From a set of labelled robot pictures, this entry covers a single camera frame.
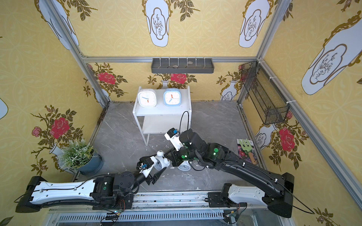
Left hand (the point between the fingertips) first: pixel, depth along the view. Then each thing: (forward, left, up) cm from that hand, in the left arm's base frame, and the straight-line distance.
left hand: (162, 163), depth 68 cm
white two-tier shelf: (+23, +3, +13) cm, 26 cm away
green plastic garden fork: (+17, -53, -18) cm, 59 cm away
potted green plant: (+6, +44, -3) cm, 44 cm away
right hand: (-1, -2, +6) cm, 6 cm away
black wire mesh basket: (+29, -63, +8) cm, 70 cm away
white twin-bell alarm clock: (-2, 0, +4) cm, 5 cm away
